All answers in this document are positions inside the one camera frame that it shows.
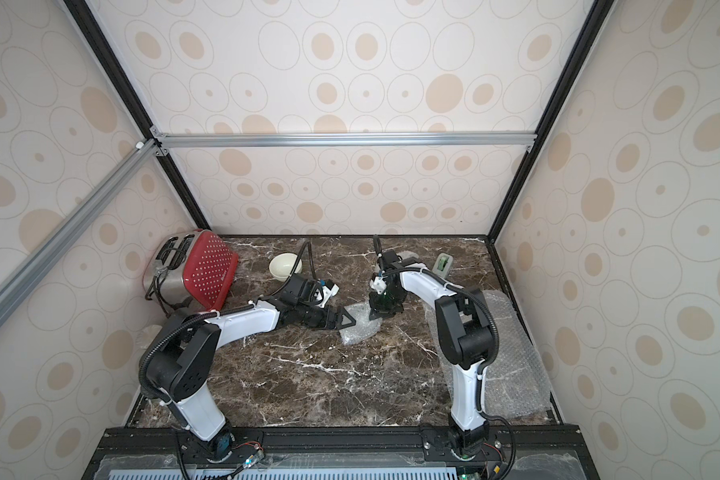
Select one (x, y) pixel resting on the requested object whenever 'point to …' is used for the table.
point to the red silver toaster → (192, 269)
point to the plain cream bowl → (281, 264)
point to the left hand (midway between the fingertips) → (353, 323)
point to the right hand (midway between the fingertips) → (384, 314)
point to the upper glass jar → (147, 336)
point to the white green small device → (443, 264)
